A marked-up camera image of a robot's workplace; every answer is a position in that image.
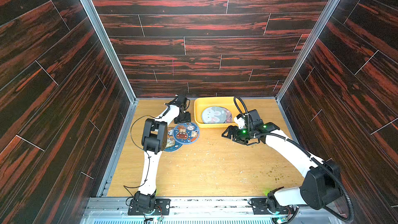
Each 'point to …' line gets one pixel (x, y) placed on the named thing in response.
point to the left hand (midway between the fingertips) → (187, 121)
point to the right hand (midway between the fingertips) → (229, 135)
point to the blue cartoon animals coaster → (172, 145)
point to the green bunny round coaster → (216, 114)
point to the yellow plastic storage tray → (201, 103)
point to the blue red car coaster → (186, 133)
